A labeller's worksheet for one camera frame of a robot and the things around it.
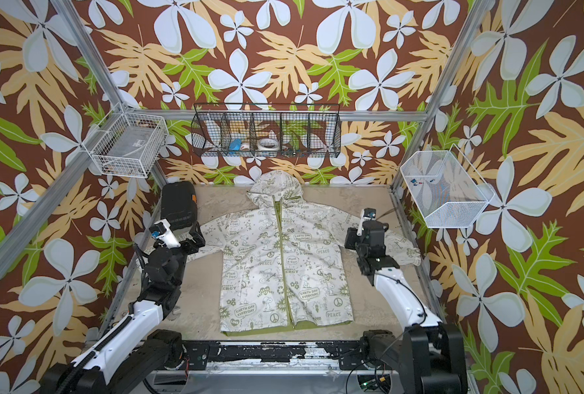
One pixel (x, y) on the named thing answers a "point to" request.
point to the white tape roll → (268, 144)
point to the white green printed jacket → (283, 266)
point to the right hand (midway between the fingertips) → (351, 228)
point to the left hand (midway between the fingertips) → (185, 224)
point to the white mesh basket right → (450, 192)
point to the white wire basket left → (127, 144)
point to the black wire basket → (267, 130)
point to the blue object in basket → (235, 144)
